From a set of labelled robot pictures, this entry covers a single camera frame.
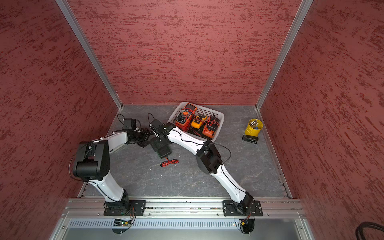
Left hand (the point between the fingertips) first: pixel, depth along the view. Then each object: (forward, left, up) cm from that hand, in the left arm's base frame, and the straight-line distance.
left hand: (153, 138), depth 96 cm
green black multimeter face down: (-11, -8, +9) cm, 16 cm away
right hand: (-6, -7, 0) cm, 9 cm away
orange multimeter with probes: (+4, -37, +7) cm, 38 cm away
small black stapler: (+1, -65, -1) cm, 65 cm away
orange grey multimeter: (+17, -23, +11) cm, 31 cm away
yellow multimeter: (+11, -29, +3) cm, 32 cm away
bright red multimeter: (+8, -20, +8) cm, 23 cm away
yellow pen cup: (+4, -65, +8) cm, 65 cm away
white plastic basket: (+20, -37, +3) cm, 42 cm away
